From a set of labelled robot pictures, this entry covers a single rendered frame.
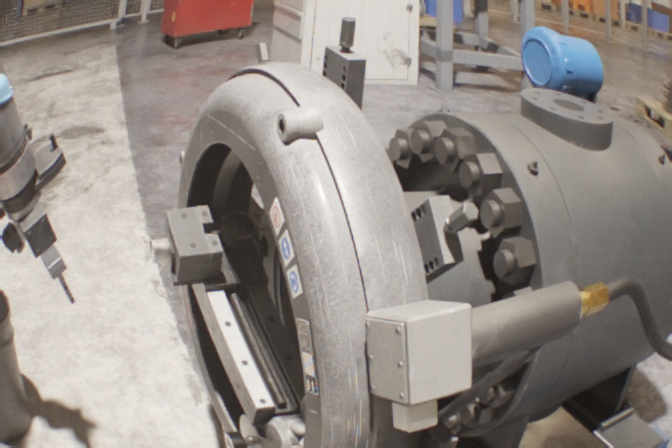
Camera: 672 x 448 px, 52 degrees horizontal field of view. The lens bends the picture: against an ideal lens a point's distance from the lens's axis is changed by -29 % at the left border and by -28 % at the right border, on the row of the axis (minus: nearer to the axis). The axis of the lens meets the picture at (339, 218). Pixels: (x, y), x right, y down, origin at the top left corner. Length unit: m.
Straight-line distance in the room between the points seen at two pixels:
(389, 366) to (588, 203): 0.53
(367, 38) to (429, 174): 3.69
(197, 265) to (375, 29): 3.92
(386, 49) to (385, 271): 4.26
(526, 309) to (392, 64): 4.32
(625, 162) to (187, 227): 0.78
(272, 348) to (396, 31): 4.01
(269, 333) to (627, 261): 0.62
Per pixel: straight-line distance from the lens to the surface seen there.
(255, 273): 1.41
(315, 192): 1.03
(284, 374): 1.32
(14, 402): 1.94
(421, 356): 0.91
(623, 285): 1.17
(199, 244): 1.34
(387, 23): 5.19
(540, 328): 1.02
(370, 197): 1.03
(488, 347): 0.97
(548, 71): 1.71
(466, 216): 0.96
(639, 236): 1.43
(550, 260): 1.25
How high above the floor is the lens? 1.26
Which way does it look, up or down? 22 degrees down
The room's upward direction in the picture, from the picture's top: 4 degrees clockwise
